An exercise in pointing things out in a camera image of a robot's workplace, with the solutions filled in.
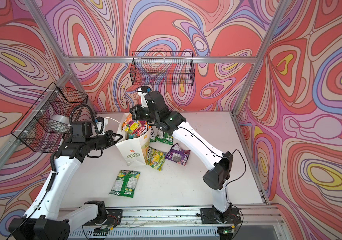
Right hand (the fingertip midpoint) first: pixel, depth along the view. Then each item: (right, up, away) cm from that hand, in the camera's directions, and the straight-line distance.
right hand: (131, 114), depth 68 cm
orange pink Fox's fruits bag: (+1, -7, +3) cm, 7 cm away
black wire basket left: (-44, -6, +4) cm, 44 cm away
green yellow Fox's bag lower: (+9, -26, +22) cm, 35 cm away
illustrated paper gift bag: (-1, -19, +9) cm, 21 cm away
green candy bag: (+15, -14, +33) cm, 39 cm away
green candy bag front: (-7, -38, +14) cm, 41 cm away
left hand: (-6, -10, +5) cm, 13 cm away
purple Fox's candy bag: (+22, -23, +23) cm, 39 cm away
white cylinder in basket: (-37, -2, +5) cm, 37 cm away
